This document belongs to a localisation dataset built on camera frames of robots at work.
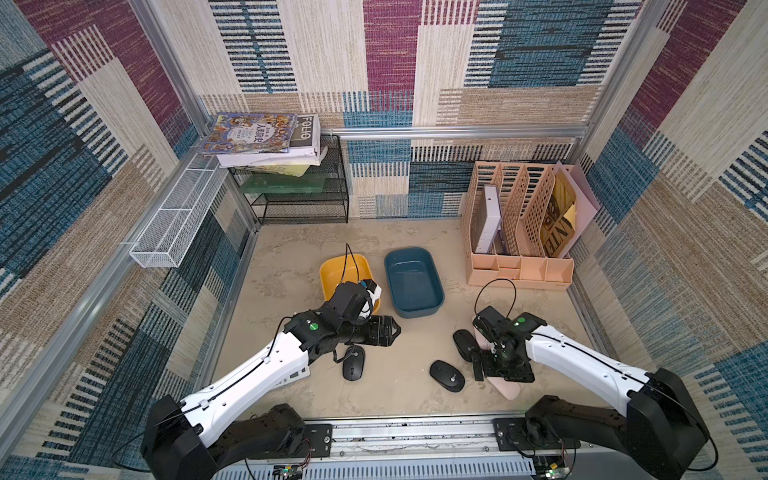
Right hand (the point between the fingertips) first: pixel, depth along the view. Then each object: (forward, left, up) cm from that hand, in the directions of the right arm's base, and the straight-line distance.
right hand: (492, 374), depth 81 cm
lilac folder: (+36, -27, +27) cm, 53 cm away
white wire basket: (+24, +79, +32) cm, 89 cm away
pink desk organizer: (+58, -17, +3) cm, 61 cm away
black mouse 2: (0, +12, -1) cm, 12 cm away
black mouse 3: (+9, +6, -1) cm, 10 cm away
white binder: (+41, -6, +14) cm, 44 cm away
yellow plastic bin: (+38, +44, -3) cm, 58 cm away
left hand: (+7, +27, +14) cm, 31 cm away
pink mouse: (-3, -5, -3) cm, 6 cm away
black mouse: (+3, +37, 0) cm, 37 cm away
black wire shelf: (+64, +61, +10) cm, 89 cm away
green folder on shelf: (+50, +60, +25) cm, 82 cm away
